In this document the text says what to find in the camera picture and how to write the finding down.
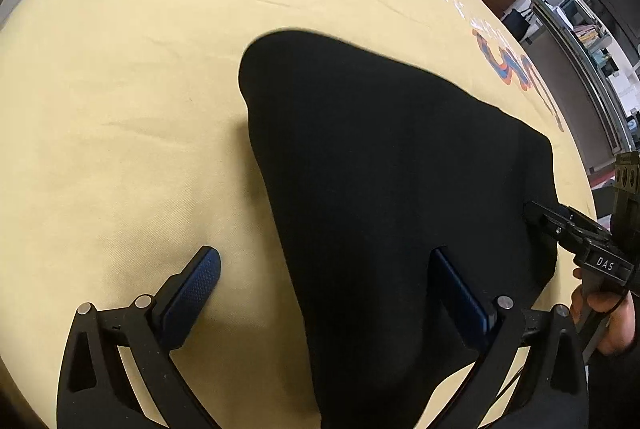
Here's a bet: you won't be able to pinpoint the black pants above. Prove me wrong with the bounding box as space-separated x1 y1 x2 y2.
239 30 558 428

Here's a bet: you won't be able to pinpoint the long study desk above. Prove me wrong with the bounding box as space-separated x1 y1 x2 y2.
523 0 634 177

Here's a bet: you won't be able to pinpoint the dark bag by desk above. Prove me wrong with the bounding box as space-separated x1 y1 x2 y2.
502 8 536 42

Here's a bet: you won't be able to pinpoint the yellow dinosaur bed cover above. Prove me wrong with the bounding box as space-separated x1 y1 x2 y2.
1 0 594 428

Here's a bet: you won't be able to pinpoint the right hand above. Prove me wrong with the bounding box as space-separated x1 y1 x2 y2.
570 285 636 355

